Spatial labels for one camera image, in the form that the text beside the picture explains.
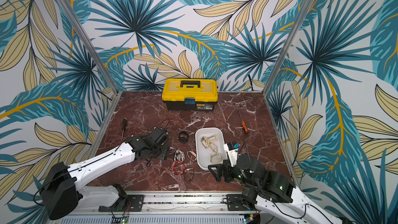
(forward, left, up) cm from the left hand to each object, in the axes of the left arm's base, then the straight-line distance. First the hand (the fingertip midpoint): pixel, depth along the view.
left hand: (162, 155), depth 81 cm
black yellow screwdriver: (+22, +29, -7) cm, 38 cm away
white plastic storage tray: (+7, -25, -6) cm, 27 cm away
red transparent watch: (-4, -8, -8) cm, 12 cm away
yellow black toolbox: (+35, -13, +8) cm, 39 cm away
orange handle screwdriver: (+22, -48, -6) cm, 53 cm away
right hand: (-9, -26, +12) cm, 30 cm away
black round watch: (+15, -9, -7) cm, 19 cm away
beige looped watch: (+3, -29, -6) cm, 29 cm away
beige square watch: (+10, -23, -5) cm, 26 cm away
